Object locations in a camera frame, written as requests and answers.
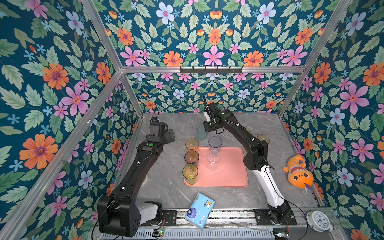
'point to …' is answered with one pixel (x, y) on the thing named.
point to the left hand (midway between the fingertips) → (165, 129)
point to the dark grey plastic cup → (191, 156)
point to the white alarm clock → (319, 221)
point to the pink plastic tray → (222, 167)
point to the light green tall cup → (190, 172)
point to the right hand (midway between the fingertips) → (207, 126)
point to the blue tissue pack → (200, 211)
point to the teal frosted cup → (201, 134)
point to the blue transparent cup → (215, 143)
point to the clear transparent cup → (213, 158)
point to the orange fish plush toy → (298, 175)
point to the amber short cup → (262, 137)
